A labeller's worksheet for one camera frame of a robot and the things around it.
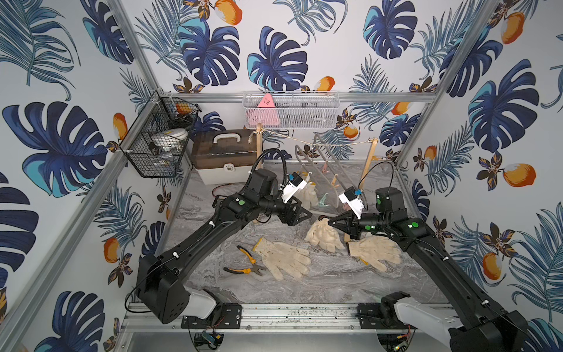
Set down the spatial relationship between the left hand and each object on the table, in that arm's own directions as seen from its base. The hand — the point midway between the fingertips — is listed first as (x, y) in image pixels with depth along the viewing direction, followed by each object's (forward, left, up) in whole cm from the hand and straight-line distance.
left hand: (305, 204), depth 71 cm
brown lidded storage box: (+28, +34, -7) cm, 45 cm away
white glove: (+14, -3, -13) cm, 19 cm away
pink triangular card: (+38, +17, +9) cm, 42 cm away
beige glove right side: (-2, -31, -26) cm, 41 cm away
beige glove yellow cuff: (-7, +8, -28) cm, 29 cm away
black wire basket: (+39, +62, +6) cm, 73 cm away
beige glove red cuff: (-5, -8, -10) cm, 14 cm away
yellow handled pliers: (-13, +17, -27) cm, 34 cm away
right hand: (-3, -9, -4) cm, 10 cm away
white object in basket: (+20, +49, +7) cm, 54 cm away
